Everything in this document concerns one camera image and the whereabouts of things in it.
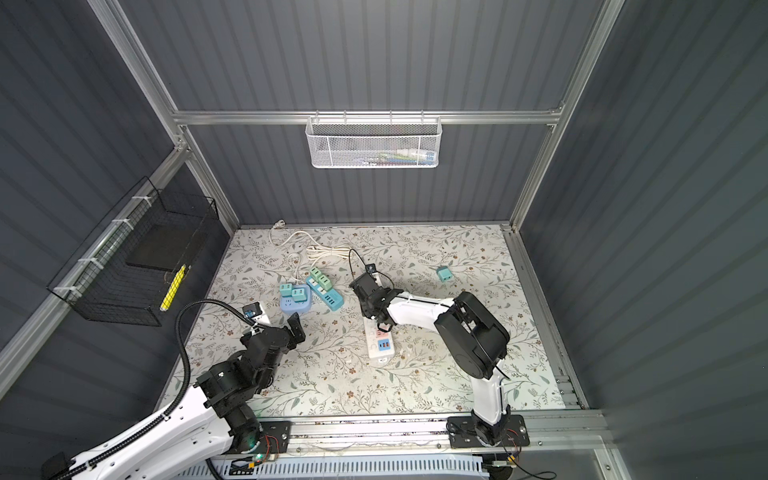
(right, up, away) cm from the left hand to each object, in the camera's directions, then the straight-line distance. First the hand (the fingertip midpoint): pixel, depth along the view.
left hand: (284, 322), depth 78 cm
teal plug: (+47, +11, +27) cm, 55 cm away
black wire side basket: (-36, +13, -7) cm, 39 cm away
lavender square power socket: (-5, +2, +17) cm, 17 cm away
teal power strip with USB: (+8, +3, +19) cm, 21 cm away
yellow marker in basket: (-23, +10, -8) cm, 27 cm away
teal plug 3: (-1, +5, +16) cm, 17 cm away
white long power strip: (+25, -9, +9) cm, 28 cm away
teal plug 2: (-5, +7, +16) cm, 18 cm away
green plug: (+3, +11, +21) cm, 24 cm away
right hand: (+23, +3, +17) cm, 29 cm away
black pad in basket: (-30, +20, -2) cm, 36 cm away
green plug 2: (+6, +9, +18) cm, 21 cm away
